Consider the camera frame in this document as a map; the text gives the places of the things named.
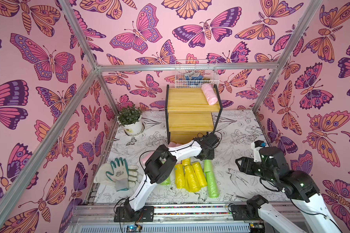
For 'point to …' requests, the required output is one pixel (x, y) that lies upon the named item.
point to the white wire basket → (195, 78)
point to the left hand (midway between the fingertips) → (213, 156)
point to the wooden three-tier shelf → (189, 115)
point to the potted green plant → (130, 117)
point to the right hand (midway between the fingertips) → (241, 160)
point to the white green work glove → (123, 176)
